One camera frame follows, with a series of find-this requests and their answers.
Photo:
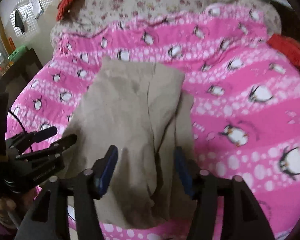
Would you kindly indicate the floral bed sheet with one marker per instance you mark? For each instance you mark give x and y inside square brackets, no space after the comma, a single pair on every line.
[86,17]

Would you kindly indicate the green plastic container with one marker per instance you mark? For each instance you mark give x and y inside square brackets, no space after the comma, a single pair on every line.
[18,53]

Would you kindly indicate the pink penguin print blanket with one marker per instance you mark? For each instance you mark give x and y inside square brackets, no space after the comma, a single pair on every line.
[246,111]

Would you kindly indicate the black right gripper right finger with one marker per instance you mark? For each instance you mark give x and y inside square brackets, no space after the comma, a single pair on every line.
[243,218]

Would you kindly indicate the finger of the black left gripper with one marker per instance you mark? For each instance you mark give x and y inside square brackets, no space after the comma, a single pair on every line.
[56,147]
[22,141]

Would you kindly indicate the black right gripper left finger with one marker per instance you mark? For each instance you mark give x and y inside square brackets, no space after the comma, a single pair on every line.
[47,217]

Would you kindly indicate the beige jacket with striped cuffs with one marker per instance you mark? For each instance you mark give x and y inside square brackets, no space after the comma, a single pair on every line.
[138,107]

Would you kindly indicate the person's left hand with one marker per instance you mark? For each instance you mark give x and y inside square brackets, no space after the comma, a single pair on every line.
[8,206]

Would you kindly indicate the dark wooden side table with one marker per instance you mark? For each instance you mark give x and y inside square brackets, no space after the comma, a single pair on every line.
[19,74]

